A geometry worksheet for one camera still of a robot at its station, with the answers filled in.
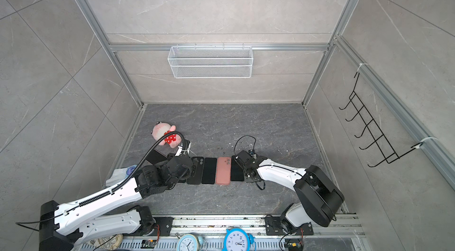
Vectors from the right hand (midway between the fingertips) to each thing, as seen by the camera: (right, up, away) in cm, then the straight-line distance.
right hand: (254, 175), depth 88 cm
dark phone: (-54, +7, +10) cm, 56 cm away
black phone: (-23, +1, +3) cm, 24 cm away
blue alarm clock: (-10, -19, -20) cm, 29 cm away
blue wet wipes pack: (-66, +2, -5) cm, 66 cm away
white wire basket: (-24, +62, +12) cm, 68 cm away
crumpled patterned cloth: (-58, -19, -21) cm, 65 cm away
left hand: (-29, +13, -13) cm, 34 cm away
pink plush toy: (-52, +23, +10) cm, 58 cm away
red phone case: (-16, +2, +2) cm, 16 cm away
